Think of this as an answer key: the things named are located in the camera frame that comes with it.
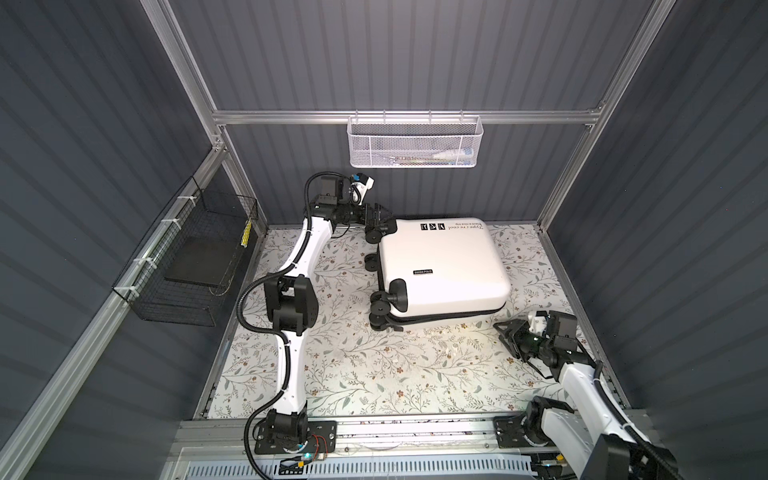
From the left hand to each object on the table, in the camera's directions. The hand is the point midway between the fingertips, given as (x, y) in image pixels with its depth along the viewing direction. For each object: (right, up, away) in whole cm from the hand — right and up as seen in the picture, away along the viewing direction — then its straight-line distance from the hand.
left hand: (380, 210), depth 93 cm
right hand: (+35, -36, -8) cm, 51 cm away
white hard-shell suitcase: (+17, -18, -8) cm, 26 cm away
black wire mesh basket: (-46, -17, -23) cm, 54 cm away
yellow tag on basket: (-38, -8, -10) cm, 40 cm away
